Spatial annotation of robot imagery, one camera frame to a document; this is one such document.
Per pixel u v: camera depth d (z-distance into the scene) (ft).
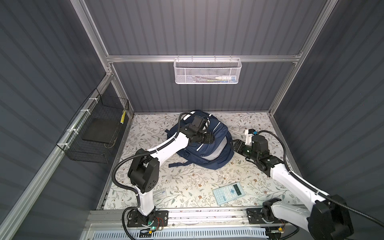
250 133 2.48
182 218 2.47
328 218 1.29
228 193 2.63
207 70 4.05
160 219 2.38
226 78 2.92
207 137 2.53
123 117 2.75
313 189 1.47
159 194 2.66
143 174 1.58
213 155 3.04
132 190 1.66
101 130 2.42
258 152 2.07
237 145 2.41
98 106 2.62
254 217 2.41
